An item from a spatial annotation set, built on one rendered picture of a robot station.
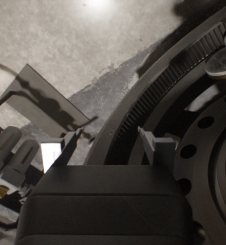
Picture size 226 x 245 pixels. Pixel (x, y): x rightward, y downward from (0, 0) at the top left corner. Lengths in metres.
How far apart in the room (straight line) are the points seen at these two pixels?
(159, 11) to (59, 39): 0.41
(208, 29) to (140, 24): 0.36
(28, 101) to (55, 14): 0.47
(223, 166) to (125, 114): 0.19
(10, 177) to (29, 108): 0.45
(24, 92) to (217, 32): 0.88
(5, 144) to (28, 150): 0.10
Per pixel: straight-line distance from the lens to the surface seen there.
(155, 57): 0.79
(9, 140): 0.81
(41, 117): 1.09
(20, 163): 0.80
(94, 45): 0.80
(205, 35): 0.46
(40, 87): 0.97
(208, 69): 0.41
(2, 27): 0.96
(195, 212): 0.33
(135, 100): 0.38
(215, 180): 0.35
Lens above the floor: 0.76
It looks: 51 degrees down
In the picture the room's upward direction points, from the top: 169 degrees counter-clockwise
